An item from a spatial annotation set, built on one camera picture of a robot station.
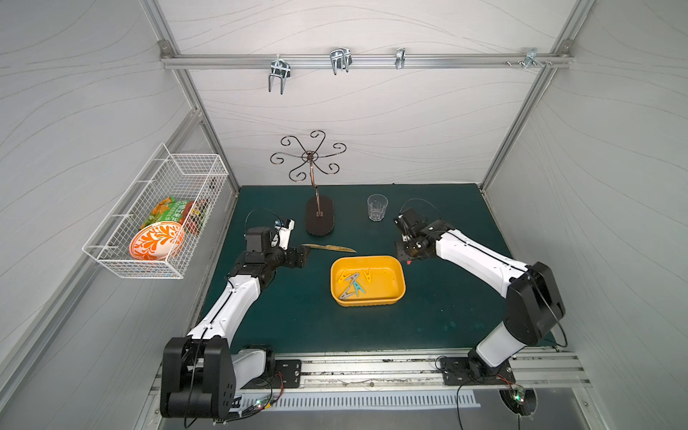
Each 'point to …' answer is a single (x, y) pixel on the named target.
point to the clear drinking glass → (377, 204)
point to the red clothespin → (408, 262)
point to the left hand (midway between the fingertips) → (298, 245)
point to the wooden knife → (331, 247)
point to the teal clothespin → (357, 288)
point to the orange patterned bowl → (157, 241)
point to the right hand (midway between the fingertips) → (405, 249)
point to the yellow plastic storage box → (387, 287)
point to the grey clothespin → (347, 294)
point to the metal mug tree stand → (311, 157)
